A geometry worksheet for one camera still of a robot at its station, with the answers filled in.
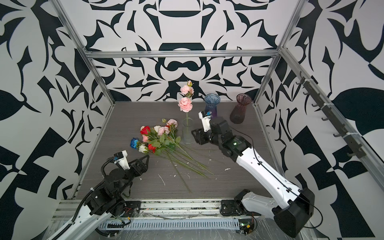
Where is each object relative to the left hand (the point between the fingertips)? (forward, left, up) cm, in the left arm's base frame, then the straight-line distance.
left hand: (143, 156), depth 77 cm
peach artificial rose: (+23, +7, -7) cm, 25 cm away
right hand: (+7, -27, +12) cm, 30 cm away
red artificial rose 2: (+9, -2, -9) cm, 13 cm away
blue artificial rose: (+13, +11, -9) cm, 19 cm away
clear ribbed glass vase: (+17, -23, +1) cm, 29 cm away
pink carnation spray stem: (+18, -22, +19) cm, 34 cm away
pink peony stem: (+27, -13, -10) cm, 31 cm away
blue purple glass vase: (+32, -38, +6) cm, 50 cm away
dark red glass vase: (+30, -56, -6) cm, 64 cm away
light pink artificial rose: (+16, +4, -9) cm, 18 cm away
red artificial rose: (+19, +3, -4) cm, 19 cm away
